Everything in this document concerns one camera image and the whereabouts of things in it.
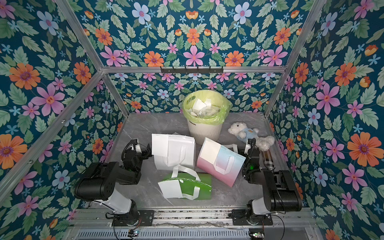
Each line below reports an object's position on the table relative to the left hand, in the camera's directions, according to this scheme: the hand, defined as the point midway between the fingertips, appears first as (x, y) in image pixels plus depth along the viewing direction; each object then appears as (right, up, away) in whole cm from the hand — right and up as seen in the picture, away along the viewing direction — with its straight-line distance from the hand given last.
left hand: (141, 144), depth 92 cm
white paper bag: (+23, -3, -13) cm, 27 cm away
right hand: (+67, -1, 0) cm, 67 cm away
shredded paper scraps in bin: (+41, +23, +7) cm, 47 cm away
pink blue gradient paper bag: (+49, -7, -17) cm, 53 cm away
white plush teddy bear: (+66, +7, +1) cm, 66 cm away
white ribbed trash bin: (+37, +8, -3) cm, 38 cm away
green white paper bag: (+31, -15, -27) cm, 44 cm away
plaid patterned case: (+79, -10, -2) cm, 80 cm away
